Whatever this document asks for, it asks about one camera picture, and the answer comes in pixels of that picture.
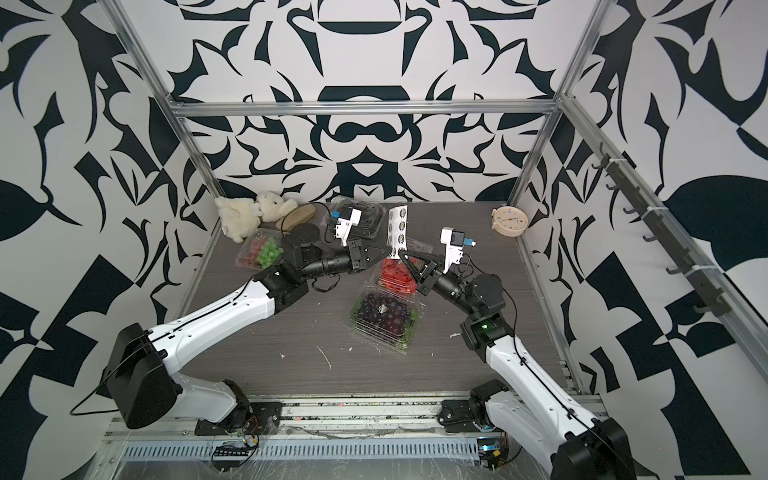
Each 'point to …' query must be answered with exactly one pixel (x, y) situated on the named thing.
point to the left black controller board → (229, 457)
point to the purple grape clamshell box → (386, 318)
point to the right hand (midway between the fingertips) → (400, 254)
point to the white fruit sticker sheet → (397, 231)
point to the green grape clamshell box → (262, 249)
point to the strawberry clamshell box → (393, 275)
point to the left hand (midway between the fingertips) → (389, 244)
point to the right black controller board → (492, 451)
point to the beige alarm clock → (508, 221)
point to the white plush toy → (241, 217)
